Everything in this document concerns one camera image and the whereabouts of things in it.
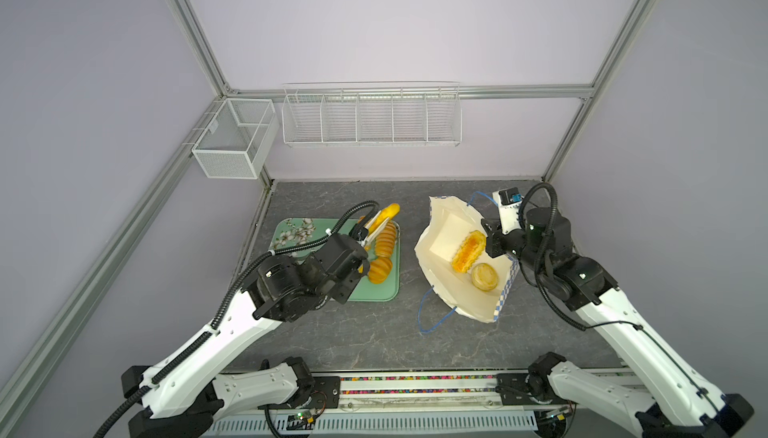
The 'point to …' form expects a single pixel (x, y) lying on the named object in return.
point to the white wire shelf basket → (420, 114)
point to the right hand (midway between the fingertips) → (485, 221)
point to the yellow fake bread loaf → (385, 240)
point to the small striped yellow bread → (390, 211)
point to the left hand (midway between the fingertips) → (340, 271)
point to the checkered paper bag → (477, 293)
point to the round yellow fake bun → (484, 277)
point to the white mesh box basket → (237, 139)
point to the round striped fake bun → (380, 269)
